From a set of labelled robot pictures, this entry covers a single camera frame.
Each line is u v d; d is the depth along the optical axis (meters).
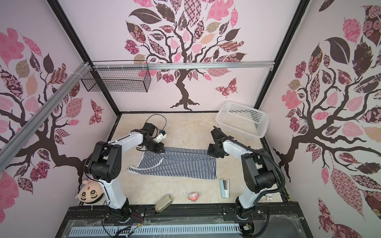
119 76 0.95
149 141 0.78
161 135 0.90
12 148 0.50
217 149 0.69
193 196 0.75
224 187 0.81
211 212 0.75
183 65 0.93
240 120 1.14
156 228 0.70
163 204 0.74
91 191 0.73
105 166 0.50
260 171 0.47
